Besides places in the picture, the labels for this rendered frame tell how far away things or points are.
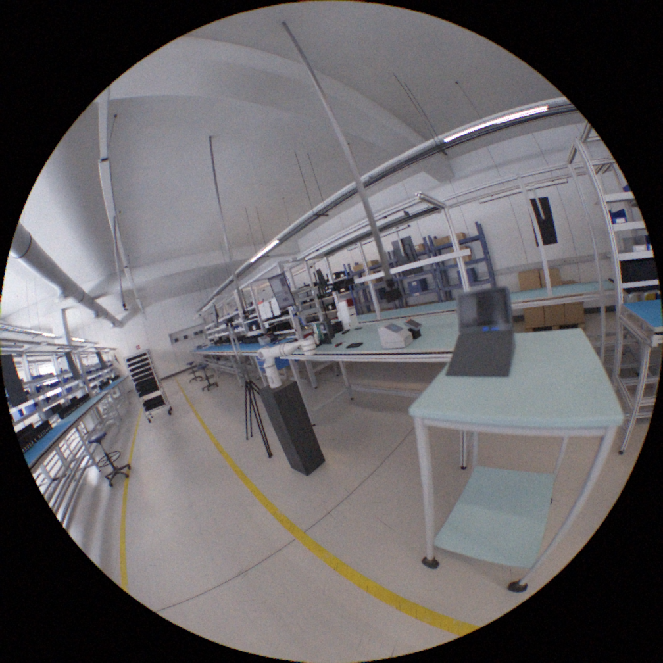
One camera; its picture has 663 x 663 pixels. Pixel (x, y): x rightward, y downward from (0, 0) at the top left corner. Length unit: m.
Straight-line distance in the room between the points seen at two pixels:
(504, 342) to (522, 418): 0.33
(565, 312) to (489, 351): 3.88
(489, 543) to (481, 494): 0.31
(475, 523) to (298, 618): 1.01
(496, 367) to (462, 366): 0.12
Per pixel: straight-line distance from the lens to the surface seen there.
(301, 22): 2.64
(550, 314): 4.58
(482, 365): 0.77
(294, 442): 2.01
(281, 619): 1.59
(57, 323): 7.56
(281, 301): 3.55
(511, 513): 1.33
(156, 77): 2.24
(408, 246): 3.55
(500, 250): 5.47
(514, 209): 5.53
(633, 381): 2.41
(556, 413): 0.58
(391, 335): 1.47
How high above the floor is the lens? 1.41
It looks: 8 degrees down
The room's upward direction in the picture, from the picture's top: 16 degrees counter-clockwise
